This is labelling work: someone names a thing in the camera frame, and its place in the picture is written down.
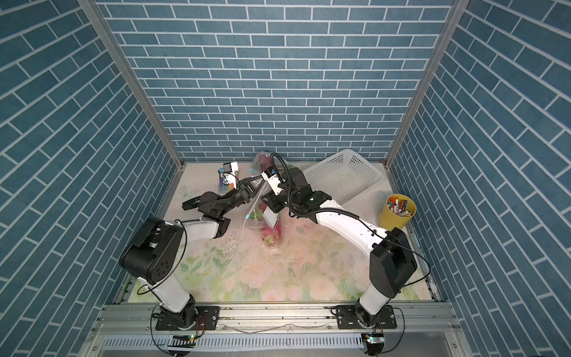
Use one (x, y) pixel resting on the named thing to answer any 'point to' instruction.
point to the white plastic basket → (343, 175)
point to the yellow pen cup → (397, 211)
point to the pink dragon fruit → (271, 236)
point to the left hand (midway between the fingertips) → (271, 183)
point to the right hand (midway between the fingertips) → (267, 196)
